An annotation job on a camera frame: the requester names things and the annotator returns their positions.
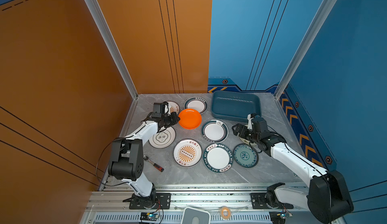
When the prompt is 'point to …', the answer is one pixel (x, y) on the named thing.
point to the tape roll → (225, 212)
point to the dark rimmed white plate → (197, 103)
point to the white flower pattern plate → (164, 138)
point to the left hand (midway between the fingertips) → (180, 116)
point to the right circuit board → (283, 216)
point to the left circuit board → (149, 216)
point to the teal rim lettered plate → (217, 158)
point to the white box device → (193, 216)
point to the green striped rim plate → (214, 130)
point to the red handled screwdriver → (154, 165)
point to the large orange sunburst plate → (187, 152)
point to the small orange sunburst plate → (174, 106)
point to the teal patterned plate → (245, 156)
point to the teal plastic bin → (235, 106)
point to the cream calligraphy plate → (247, 142)
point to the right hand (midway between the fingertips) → (236, 129)
